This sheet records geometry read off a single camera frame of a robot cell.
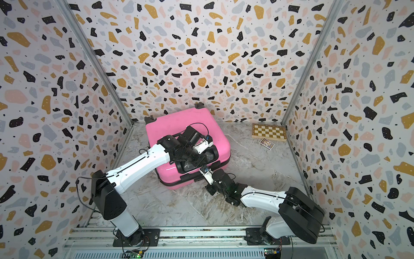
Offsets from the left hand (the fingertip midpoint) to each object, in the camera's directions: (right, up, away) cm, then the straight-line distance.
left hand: (206, 158), depth 79 cm
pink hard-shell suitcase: (-18, -7, -5) cm, 20 cm away
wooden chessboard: (+43, +14, +34) cm, 57 cm away
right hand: (-1, -11, +4) cm, 12 cm away
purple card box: (+39, +6, +30) cm, 50 cm away
